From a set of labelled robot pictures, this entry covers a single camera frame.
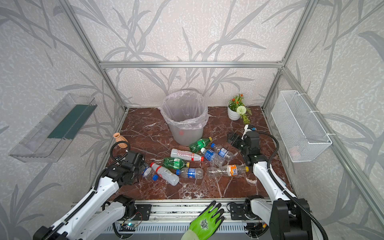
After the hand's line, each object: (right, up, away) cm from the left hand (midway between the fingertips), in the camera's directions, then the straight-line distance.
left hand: (143, 162), depth 82 cm
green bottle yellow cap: (+29, +7, +12) cm, 32 cm away
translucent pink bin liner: (+21, +31, +17) cm, 41 cm away
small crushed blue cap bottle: (+2, -6, +1) cm, 7 cm away
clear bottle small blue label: (+46, +4, +8) cm, 47 cm away
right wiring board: (+59, -31, -9) cm, 67 cm away
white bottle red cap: (+12, -6, 0) cm, 14 cm away
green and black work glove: (+34, -26, -13) cm, 45 cm away
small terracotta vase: (-18, +12, +9) cm, 24 cm away
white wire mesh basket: (+74, +17, -22) cm, 79 cm away
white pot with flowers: (+56, +31, +18) cm, 67 cm away
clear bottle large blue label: (+38, +3, +6) cm, 39 cm away
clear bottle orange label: (+49, -4, 0) cm, 50 cm away
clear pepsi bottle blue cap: (+26, -6, 0) cm, 27 cm away
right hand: (+51, +17, +3) cm, 54 cm away
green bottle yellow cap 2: (+16, -2, +6) cm, 18 cm away
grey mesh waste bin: (+22, +13, +13) cm, 28 cm away
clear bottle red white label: (+23, +3, +6) cm, 24 cm away
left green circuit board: (-3, -28, -11) cm, 30 cm away
